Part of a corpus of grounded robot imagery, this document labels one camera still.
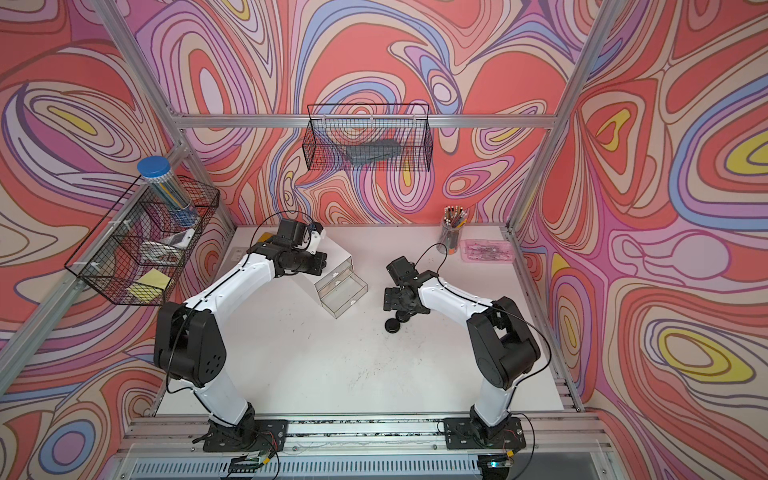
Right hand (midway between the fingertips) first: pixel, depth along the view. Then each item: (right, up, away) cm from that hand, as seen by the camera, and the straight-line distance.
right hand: (404, 310), depth 92 cm
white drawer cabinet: (-21, +14, -1) cm, 25 cm away
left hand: (-24, +15, -2) cm, 28 cm away
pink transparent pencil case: (+33, +19, +20) cm, 42 cm away
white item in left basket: (-57, +21, -19) cm, 64 cm away
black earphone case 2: (0, -3, +3) cm, 4 cm away
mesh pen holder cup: (+18, +30, +9) cm, 36 cm away
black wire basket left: (-68, +18, -18) cm, 73 cm away
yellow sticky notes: (-57, +11, -28) cm, 64 cm away
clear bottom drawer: (-22, +3, +5) cm, 23 cm away
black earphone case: (-4, -5, +1) cm, 6 cm away
